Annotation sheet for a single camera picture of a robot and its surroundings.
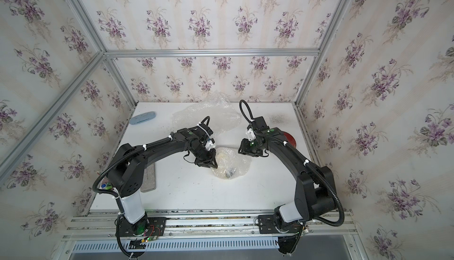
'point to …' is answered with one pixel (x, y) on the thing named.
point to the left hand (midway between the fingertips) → (218, 166)
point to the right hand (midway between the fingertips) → (245, 151)
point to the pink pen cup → (104, 184)
